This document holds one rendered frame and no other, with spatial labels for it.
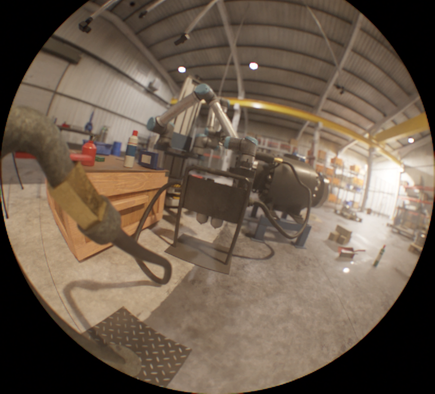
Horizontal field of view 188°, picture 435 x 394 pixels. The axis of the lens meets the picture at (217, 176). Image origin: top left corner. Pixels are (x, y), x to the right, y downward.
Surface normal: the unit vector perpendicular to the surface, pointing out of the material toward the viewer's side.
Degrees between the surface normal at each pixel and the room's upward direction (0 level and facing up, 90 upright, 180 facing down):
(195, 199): 90
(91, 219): 109
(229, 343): 0
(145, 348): 0
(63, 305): 0
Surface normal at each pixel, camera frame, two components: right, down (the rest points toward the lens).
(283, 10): -0.25, 0.97
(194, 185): -0.18, 0.02
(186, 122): 0.66, 0.20
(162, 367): 0.22, -0.97
